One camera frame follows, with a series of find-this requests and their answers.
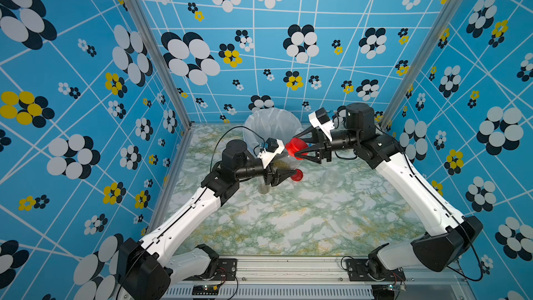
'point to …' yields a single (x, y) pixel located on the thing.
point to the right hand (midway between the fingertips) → (298, 144)
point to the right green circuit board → (386, 292)
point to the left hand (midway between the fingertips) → (293, 160)
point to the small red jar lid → (298, 175)
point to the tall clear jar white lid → (264, 189)
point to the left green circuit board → (205, 289)
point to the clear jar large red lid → (284, 162)
